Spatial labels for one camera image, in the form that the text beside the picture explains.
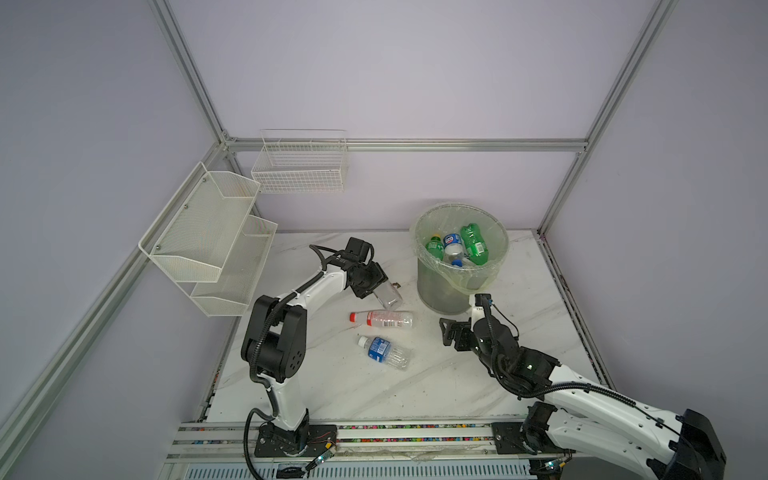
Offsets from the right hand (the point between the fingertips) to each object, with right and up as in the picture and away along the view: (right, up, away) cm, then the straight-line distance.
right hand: (447, 324), depth 79 cm
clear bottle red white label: (-17, -1, +12) cm, 21 cm away
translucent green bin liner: (+3, +31, +14) cm, 34 cm away
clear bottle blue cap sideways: (-17, +6, +13) cm, 22 cm away
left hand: (-18, +10, +14) cm, 25 cm away
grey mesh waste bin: (0, +6, +16) cm, 17 cm away
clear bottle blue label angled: (-17, -9, +5) cm, 20 cm away
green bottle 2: (+10, +21, +10) cm, 26 cm away
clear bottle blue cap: (+4, +21, +12) cm, 24 cm away
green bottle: (-1, +21, +11) cm, 24 cm away
